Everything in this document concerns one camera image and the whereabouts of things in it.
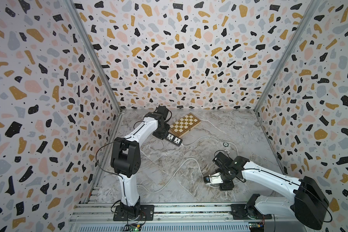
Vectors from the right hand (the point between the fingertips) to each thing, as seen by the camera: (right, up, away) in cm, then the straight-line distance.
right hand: (219, 180), depth 82 cm
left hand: (-30, +27, +12) cm, 42 cm away
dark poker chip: (+9, +18, +19) cm, 28 cm away
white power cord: (-29, 0, +4) cm, 29 cm away
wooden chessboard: (-20, +31, +28) cm, 46 cm away
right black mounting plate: (+9, -13, -8) cm, 18 cm away
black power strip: (-25, +22, +8) cm, 34 cm away
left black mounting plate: (-39, -13, -9) cm, 42 cm away
